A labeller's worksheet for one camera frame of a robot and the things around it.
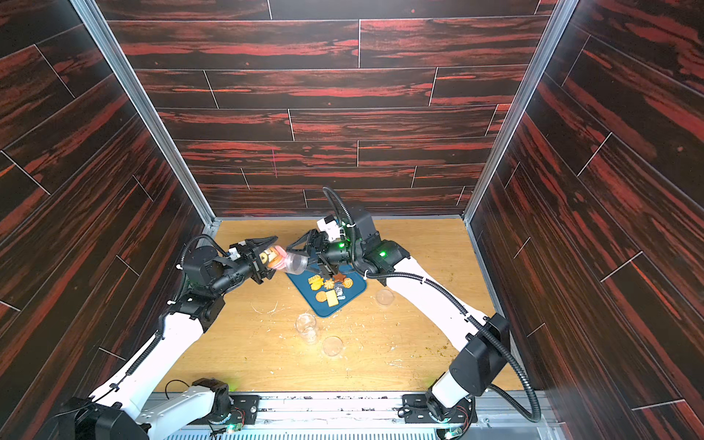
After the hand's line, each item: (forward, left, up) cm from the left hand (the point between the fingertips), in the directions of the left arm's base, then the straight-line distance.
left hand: (282, 246), depth 70 cm
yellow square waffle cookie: (+8, -5, -30) cm, 32 cm away
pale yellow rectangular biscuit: (+2, -11, -30) cm, 32 cm away
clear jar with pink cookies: (-7, -4, +3) cm, 9 cm away
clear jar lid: (+3, -30, -32) cm, 44 cm away
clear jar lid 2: (-14, -12, -33) cm, 38 cm away
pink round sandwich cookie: (-5, -1, -1) cm, 5 cm away
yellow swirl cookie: (+7, -10, -31) cm, 33 cm away
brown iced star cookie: (+10, -13, -29) cm, 34 cm away
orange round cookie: (+8, -16, -31) cm, 36 cm away
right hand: (-3, -5, +1) cm, 6 cm away
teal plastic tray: (+8, +1, -30) cm, 31 cm away
